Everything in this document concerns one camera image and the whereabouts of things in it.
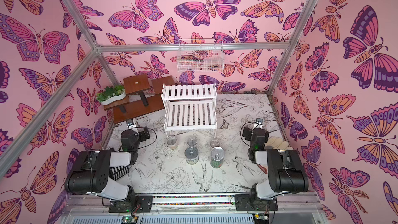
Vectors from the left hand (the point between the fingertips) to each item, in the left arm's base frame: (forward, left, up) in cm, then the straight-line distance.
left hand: (140, 126), depth 94 cm
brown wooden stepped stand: (+21, +3, +1) cm, 21 cm away
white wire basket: (+41, -36, +19) cm, 58 cm away
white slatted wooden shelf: (+11, -30, +5) cm, 32 cm away
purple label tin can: (-18, -32, +1) cm, 37 cm away
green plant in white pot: (+13, +17, +14) cm, 26 cm away
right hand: (0, -68, 0) cm, 68 cm away
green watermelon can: (-20, -45, +4) cm, 50 cm away
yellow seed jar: (-10, -21, -2) cm, 23 cm away
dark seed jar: (-9, -32, -2) cm, 33 cm away
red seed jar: (-10, -45, -1) cm, 46 cm away
